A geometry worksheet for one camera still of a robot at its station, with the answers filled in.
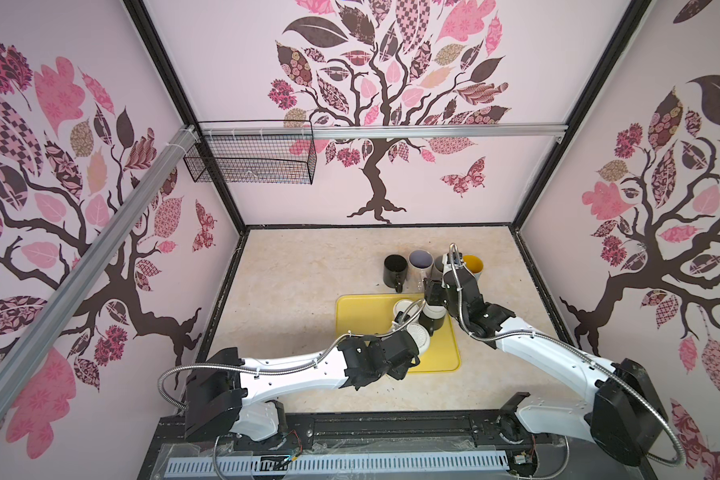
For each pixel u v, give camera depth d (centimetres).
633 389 40
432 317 87
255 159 122
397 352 55
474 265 97
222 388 45
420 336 81
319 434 74
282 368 46
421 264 95
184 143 82
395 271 101
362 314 98
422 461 155
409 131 93
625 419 41
